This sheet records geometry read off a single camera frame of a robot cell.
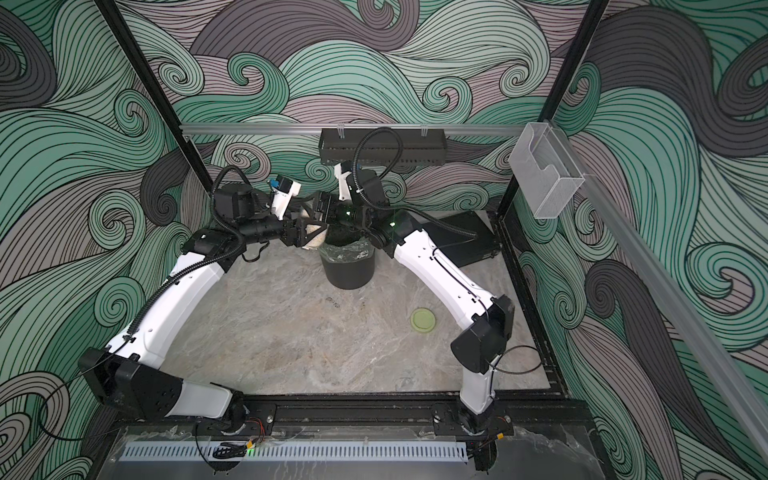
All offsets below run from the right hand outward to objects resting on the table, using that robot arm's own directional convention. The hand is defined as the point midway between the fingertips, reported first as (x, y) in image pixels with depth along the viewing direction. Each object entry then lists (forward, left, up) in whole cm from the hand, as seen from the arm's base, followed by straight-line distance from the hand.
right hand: (309, 206), depth 69 cm
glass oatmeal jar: (-7, -2, -5) cm, 8 cm away
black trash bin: (+9, -5, -38) cm, 39 cm away
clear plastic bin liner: (-3, -9, -14) cm, 17 cm away
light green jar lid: (-11, -30, -39) cm, 50 cm away
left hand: (-1, -1, -2) cm, 3 cm away
